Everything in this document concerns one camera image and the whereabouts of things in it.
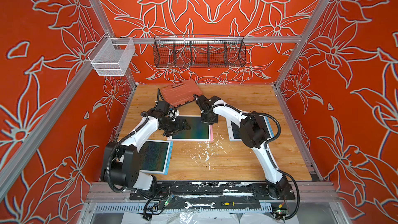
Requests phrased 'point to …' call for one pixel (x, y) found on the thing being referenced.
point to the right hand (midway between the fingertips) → (205, 121)
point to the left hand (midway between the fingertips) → (184, 129)
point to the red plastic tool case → (181, 93)
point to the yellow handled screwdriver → (232, 203)
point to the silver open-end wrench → (210, 205)
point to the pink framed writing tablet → (199, 131)
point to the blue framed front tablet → (155, 156)
